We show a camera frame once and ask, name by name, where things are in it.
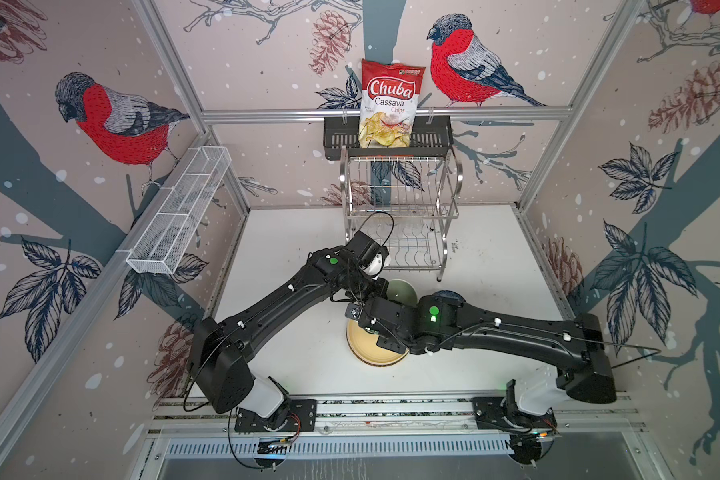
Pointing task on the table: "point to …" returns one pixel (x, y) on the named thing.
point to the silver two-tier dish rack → (409, 199)
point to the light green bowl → (401, 291)
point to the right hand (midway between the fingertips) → (379, 326)
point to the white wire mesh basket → (166, 240)
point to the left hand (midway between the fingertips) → (386, 300)
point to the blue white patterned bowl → (449, 294)
